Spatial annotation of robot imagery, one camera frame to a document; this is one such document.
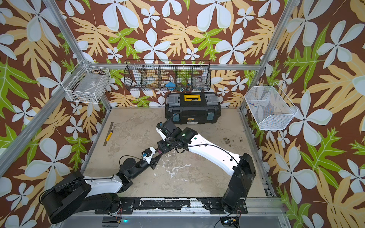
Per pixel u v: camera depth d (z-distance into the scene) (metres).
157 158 0.73
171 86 0.94
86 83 0.85
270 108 0.84
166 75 0.98
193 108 0.96
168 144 0.63
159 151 0.75
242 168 0.41
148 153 0.65
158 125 0.68
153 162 0.71
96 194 0.52
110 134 1.03
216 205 0.74
